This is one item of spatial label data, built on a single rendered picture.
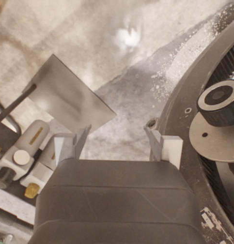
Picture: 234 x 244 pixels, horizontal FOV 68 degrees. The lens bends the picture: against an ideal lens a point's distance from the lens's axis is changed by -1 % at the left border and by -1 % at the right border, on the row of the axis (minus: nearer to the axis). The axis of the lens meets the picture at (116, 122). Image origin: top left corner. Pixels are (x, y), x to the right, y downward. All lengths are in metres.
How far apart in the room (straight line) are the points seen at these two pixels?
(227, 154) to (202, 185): 0.04
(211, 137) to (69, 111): 0.82
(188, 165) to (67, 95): 0.77
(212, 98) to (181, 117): 0.10
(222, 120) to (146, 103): 0.69
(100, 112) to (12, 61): 0.48
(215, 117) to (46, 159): 0.58
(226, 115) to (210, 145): 0.05
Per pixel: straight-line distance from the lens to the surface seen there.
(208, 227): 0.20
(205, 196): 0.21
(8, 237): 3.28
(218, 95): 0.22
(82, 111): 0.95
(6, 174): 0.62
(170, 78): 0.82
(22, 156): 0.62
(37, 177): 0.63
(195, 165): 0.23
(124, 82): 0.83
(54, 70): 0.89
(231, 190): 0.27
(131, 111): 0.90
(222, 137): 0.23
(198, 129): 0.26
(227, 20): 0.80
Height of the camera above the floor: 0.74
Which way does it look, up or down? 51 degrees down
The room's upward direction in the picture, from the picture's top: 168 degrees counter-clockwise
